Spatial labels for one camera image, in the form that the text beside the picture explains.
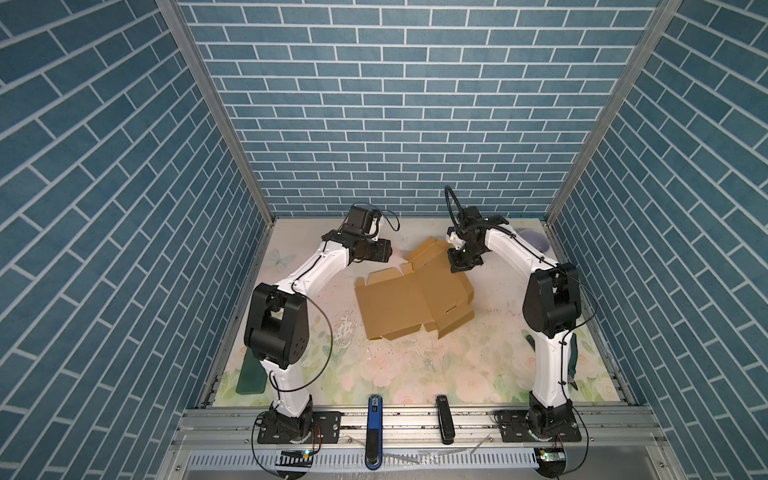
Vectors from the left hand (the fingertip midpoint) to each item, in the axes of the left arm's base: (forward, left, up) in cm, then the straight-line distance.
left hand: (385, 249), depth 92 cm
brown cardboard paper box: (-8, -13, -13) cm, 20 cm away
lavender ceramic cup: (+16, -59, -14) cm, 63 cm away
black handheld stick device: (-44, -15, -15) cm, 49 cm away
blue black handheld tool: (-48, +2, -12) cm, 50 cm away
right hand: (-2, -21, -6) cm, 22 cm away
